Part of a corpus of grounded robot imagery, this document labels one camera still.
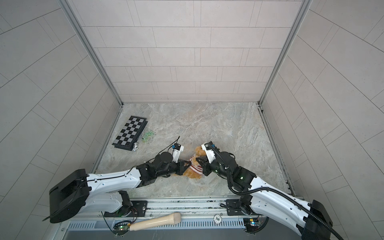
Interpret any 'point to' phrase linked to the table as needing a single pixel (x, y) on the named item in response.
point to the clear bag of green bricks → (146, 135)
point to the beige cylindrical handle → (168, 220)
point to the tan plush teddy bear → (189, 173)
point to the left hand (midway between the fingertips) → (195, 164)
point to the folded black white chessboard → (130, 133)
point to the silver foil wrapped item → (135, 144)
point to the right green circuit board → (252, 224)
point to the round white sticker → (217, 218)
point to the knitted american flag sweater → (198, 168)
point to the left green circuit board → (121, 227)
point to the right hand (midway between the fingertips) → (196, 161)
